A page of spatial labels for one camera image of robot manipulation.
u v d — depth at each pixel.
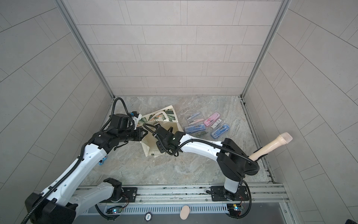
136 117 0.67
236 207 0.68
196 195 0.72
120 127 0.57
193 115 1.05
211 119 1.02
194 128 0.96
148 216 0.65
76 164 0.43
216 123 0.99
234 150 0.46
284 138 0.60
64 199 0.39
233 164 0.43
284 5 0.71
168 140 0.60
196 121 1.00
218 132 0.94
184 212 0.66
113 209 0.66
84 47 0.86
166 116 0.77
